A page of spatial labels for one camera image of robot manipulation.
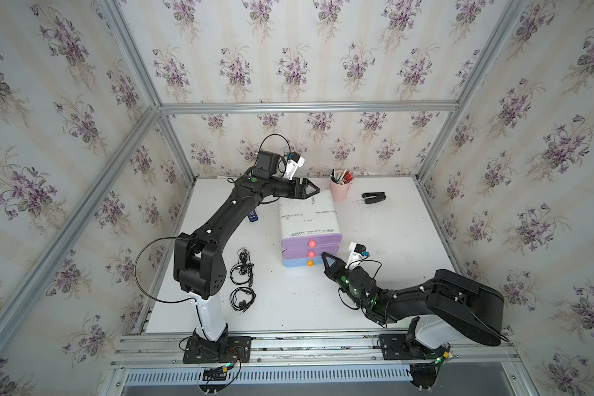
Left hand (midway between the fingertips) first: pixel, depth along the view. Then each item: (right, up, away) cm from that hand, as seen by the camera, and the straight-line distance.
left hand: (312, 191), depth 81 cm
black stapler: (+30, -2, +30) cm, 42 cm away
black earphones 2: (-23, -39, +1) cm, 45 cm away
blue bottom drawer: (-2, -25, +7) cm, 27 cm away
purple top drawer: (-1, -16, -5) cm, 17 cm away
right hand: (+4, -22, 0) cm, 22 cm away
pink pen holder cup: (+14, 0, +25) cm, 28 cm away
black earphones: (-25, -29, +7) cm, 39 cm away
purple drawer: (-1, -21, +1) cm, 21 cm away
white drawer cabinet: (+2, -7, -1) cm, 8 cm away
